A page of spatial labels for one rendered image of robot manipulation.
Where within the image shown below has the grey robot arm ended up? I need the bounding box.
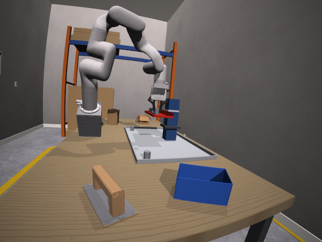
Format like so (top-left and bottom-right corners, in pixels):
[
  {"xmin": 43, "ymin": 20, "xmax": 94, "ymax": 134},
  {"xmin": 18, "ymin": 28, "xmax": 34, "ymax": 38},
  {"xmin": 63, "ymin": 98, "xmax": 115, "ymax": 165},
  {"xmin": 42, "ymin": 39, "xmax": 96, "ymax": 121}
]
[{"xmin": 76, "ymin": 6, "xmax": 169, "ymax": 114}]

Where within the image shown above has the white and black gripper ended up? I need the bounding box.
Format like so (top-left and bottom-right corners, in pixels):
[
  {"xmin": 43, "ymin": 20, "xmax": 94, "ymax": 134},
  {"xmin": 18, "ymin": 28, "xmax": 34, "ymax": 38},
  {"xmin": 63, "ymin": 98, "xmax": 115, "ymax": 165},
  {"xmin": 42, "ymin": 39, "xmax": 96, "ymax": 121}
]
[{"xmin": 148, "ymin": 85, "xmax": 168, "ymax": 112}]

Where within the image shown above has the sanding float with wooden handle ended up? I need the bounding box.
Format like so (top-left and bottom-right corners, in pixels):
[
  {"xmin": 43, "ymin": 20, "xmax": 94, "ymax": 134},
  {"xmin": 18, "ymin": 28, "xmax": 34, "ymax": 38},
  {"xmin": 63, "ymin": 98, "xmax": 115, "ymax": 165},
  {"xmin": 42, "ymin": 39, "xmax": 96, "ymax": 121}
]
[{"xmin": 83, "ymin": 165, "xmax": 138, "ymax": 228}]

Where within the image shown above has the blue open box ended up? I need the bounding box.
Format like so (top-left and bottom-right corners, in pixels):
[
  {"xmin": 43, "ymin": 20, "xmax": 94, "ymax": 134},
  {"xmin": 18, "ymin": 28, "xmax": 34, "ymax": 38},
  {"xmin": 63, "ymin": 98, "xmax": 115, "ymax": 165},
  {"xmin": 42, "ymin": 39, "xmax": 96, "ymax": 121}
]
[{"xmin": 174, "ymin": 163, "xmax": 233, "ymax": 206}]

